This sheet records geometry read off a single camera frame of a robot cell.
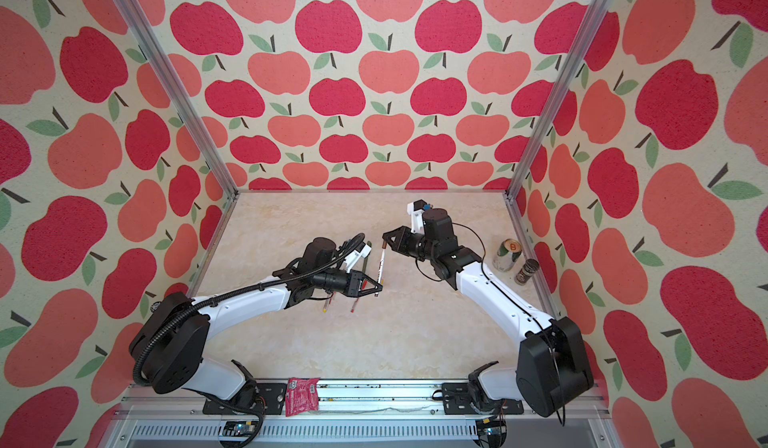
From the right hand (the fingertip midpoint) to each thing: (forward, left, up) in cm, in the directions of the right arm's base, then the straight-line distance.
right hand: (390, 234), depth 80 cm
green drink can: (+6, -36, -13) cm, 39 cm away
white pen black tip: (-8, +2, -5) cm, 10 cm away
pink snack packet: (-37, +19, -21) cm, 46 cm away
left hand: (-14, 0, -7) cm, 15 cm away
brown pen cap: (-2, +1, -1) cm, 3 cm away
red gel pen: (-11, +10, -23) cm, 27 cm away
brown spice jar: (+1, -41, -16) cm, 44 cm away
